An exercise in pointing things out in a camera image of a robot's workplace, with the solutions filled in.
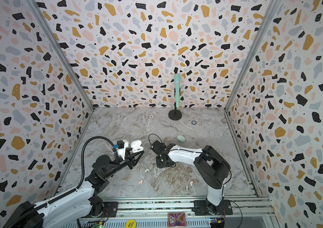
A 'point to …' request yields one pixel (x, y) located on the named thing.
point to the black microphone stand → (175, 114)
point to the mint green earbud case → (181, 138)
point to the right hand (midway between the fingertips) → (161, 162)
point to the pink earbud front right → (191, 183)
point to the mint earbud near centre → (147, 169)
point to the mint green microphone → (177, 80)
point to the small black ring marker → (194, 122)
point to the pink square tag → (176, 220)
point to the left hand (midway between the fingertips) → (143, 149)
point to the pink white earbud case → (136, 145)
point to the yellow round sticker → (130, 223)
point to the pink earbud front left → (141, 181)
